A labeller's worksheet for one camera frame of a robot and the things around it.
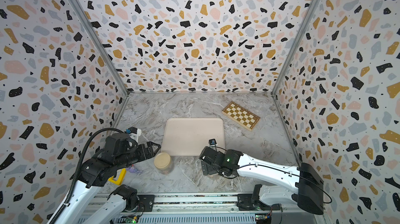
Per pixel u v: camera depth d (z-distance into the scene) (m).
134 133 0.64
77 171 0.45
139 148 0.60
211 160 0.57
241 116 1.06
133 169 0.82
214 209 0.73
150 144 0.64
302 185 0.41
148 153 0.63
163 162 0.76
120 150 0.53
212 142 0.71
